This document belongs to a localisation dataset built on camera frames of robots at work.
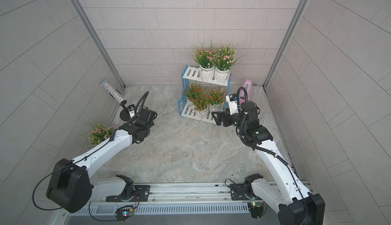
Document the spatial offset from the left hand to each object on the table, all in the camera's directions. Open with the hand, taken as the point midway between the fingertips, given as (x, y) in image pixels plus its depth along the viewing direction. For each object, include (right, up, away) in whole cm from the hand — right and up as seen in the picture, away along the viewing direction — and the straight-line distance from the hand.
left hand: (143, 119), depth 85 cm
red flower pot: (+33, +9, +1) cm, 34 cm away
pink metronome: (+62, +21, +9) cm, 66 cm away
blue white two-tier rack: (+27, +25, +1) cm, 37 cm away
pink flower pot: (-19, -6, -9) cm, 21 cm away
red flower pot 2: (+43, +13, +6) cm, 45 cm away
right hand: (+42, +6, -11) cm, 44 cm away
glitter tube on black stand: (-13, +14, -3) cm, 19 cm away
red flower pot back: (+29, +15, +6) cm, 33 cm away
